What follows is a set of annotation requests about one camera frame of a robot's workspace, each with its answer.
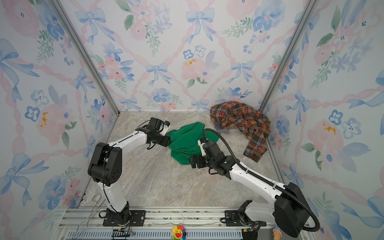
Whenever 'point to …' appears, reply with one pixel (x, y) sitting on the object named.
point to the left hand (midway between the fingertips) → (167, 138)
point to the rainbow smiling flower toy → (178, 233)
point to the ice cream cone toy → (277, 232)
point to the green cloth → (184, 144)
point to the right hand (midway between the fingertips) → (196, 156)
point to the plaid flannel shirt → (253, 124)
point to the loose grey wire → (89, 216)
